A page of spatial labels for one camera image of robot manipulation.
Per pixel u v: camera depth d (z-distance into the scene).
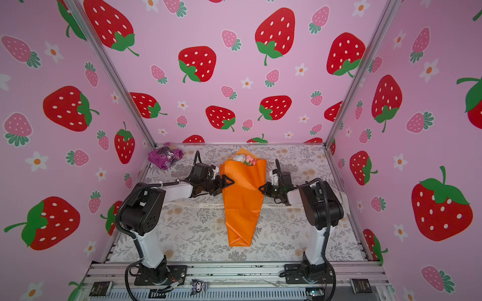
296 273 0.74
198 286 0.70
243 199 0.95
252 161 1.08
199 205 0.95
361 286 0.70
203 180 0.82
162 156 1.07
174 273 0.74
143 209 0.51
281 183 0.80
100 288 0.70
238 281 0.73
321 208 0.51
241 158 1.04
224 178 0.88
